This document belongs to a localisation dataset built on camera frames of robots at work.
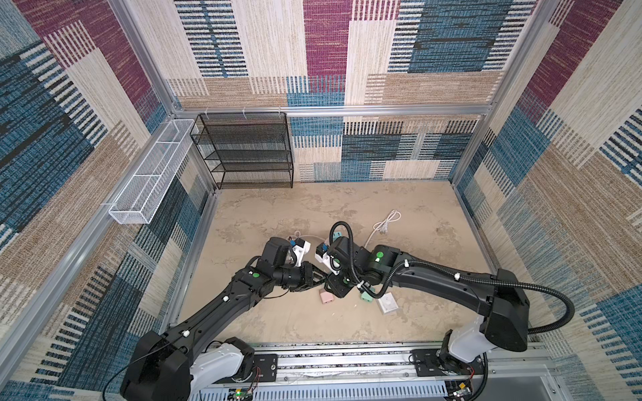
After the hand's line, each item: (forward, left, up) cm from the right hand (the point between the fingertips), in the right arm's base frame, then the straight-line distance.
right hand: (334, 287), depth 76 cm
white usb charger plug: (-2, -17, -10) cm, 20 cm away
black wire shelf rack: (+60, +35, +6) cm, 70 cm away
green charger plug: (+1, -11, -11) cm, 15 cm away
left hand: (+2, +2, +3) cm, 4 cm away
